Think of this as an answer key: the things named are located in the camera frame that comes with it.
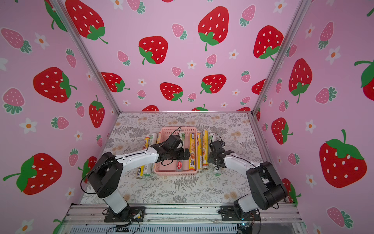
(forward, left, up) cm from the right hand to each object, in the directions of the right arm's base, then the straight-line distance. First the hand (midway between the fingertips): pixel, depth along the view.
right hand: (219, 157), depth 93 cm
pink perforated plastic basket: (-10, +30, 0) cm, 32 cm away
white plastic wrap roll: (-7, +25, +3) cm, 26 cm away
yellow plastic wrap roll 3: (+4, +9, +2) cm, 10 cm away
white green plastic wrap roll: (-11, +1, +2) cm, 11 cm away
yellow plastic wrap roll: (0, +18, +3) cm, 18 cm away
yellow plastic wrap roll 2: (+3, +13, +2) cm, 14 cm away
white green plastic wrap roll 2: (-12, +43, +3) cm, 45 cm away
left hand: (-2, +21, +5) cm, 22 cm away
